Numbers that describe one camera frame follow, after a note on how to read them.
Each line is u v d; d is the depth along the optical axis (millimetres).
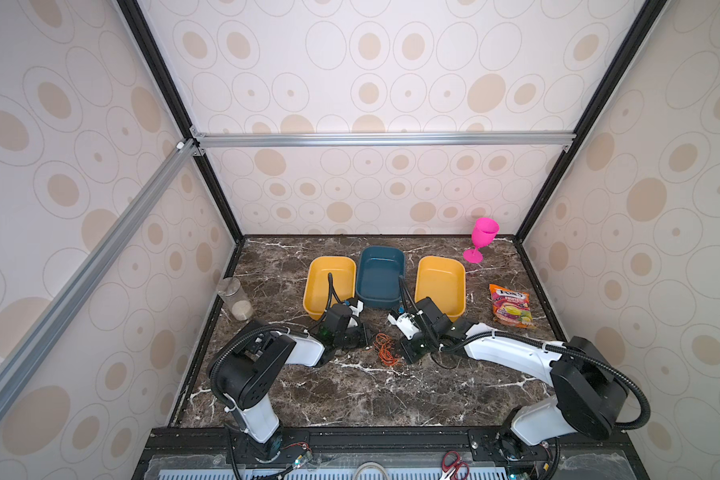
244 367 467
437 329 661
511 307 969
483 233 1005
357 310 861
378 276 1081
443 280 1072
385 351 839
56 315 505
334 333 731
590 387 434
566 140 906
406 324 774
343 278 1005
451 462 715
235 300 975
